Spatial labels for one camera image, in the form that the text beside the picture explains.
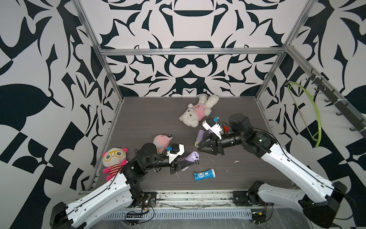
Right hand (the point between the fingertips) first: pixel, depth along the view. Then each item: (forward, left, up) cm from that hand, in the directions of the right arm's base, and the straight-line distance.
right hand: (199, 146), depth 61 cm
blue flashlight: (-4, -5, -27) cm, 28 cm away
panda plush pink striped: (+3, +45, -22) cm, 51 cm away
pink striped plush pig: (+15, +21, -24) cm, 35 cm away
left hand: (-2, +3, -4) cm, 5 cm away
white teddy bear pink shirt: (+35, -2, -21) cm, 41 cm away
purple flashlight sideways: (-4, +2, 0) cm, 5 cm away
